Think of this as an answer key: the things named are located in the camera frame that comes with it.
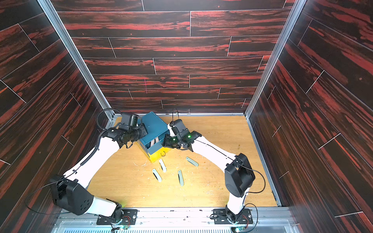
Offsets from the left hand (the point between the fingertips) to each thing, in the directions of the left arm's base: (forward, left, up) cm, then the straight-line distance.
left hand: (148, 130), depth 83 cm
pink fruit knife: (-5, -2, -6) cm, 8 cm away
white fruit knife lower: (-18, -4, -22) cm, 29 cm away
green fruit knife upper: (-9, -26, -21) cm, 35 cm away
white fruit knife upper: (-13, -8, -22) cm, 27 cm away
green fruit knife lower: (-19, -19, -21) cm, 35 cm away
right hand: (-5, -10, -4) cm, 11 cm away
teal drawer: (-7, -5, -4) cm, 9 cm away
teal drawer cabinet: (+3, -4, -2) cm, 5 cm away
